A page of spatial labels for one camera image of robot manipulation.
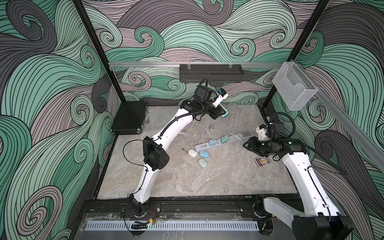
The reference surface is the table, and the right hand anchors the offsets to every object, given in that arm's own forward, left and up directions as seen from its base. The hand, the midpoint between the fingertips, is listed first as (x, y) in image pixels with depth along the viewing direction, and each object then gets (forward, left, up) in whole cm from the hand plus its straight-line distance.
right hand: (245, 146), depth 75 cm
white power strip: (+15, -4, -17) cm, 23 cm away
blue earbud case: (+4, +20, -17) cm, 27 cm away
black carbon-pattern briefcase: (+32, +73, -14) cm, 81 cm away
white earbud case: (+6, +27, -18) cm, 33 cm away
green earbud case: (-1, +21, -18) cm, 28 cm away
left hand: (+17, +10, +11) cm, 23 cm away
